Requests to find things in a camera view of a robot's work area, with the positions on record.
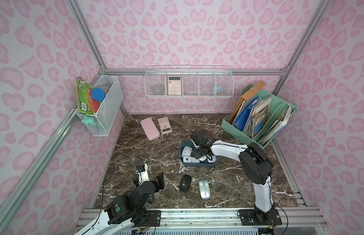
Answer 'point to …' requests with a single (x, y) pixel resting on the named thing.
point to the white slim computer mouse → (214, 159)
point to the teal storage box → (186, 143)
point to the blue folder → (240, 121)
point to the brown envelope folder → (247, 96)
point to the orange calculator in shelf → (174, 85)
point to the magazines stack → (259, 115)
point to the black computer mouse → (185, 183)
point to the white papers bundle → (281, 122)
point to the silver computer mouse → (204, 188)
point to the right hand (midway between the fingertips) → (197, 150)
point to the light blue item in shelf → (218, 88)
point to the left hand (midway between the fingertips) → (156, 173)
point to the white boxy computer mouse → (190, 159)
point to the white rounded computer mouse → (187, 151)
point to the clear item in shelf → (157, 91)
